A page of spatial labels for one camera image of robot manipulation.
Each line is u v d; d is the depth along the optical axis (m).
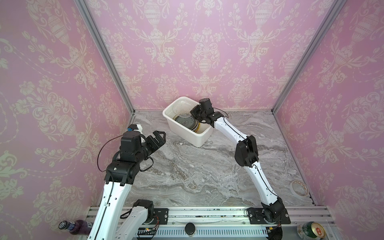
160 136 0.61
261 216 0.72
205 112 0.82
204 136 0.86
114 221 0.39
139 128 0.61
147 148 0.57
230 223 0.73
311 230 0.61
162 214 0.75
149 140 0.59
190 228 0.64
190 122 1.06
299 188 0.83
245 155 0.64
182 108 1.00
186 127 0.88
